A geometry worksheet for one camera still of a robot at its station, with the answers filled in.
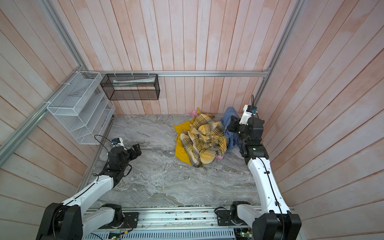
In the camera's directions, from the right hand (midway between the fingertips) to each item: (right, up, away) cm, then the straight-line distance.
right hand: (231, 115), depth 74 cm
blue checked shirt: (+4, -14, +12) cm, 19 cm away
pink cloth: (-17, +6, +47) cm, 50 cm away
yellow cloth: (-27, -23, +22) cm, 42 cm away
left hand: (-54, -19, +13) cm, 59 cm away
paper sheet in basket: (-56, +22, +16) cm, 62 cm away
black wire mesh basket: (-62, +23, +30) cm, 73 cm away
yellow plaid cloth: (-11, -14, +20) cm, 26 cm away
